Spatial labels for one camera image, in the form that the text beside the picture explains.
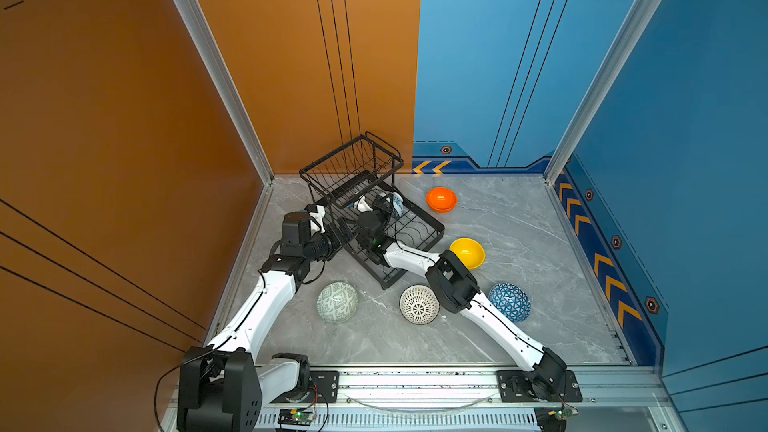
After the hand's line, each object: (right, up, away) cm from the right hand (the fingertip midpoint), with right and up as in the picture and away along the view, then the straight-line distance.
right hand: (393, 195), depth 100 cm
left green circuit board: (-23, -54, -29) cm, 65 cm away
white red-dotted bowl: (+8, -32, -14) cm, 36 cm away
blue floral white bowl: (+2, -3, -1) cm, 3 cm away
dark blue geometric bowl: (+35, -31, -13) cm, 48 cm away
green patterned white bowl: (-16, -32, -13) cm, 38 cm away
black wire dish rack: (-9, +10, -2) cm, 13 cm away
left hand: (-10, -10, -18) cm, 23 cm away
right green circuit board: (+40, -51, -32) cm, 72 cm away
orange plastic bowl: (+18, -2, +9) cm, 20 cm away
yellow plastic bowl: (+25, -18, -4) cm, 32 cm away
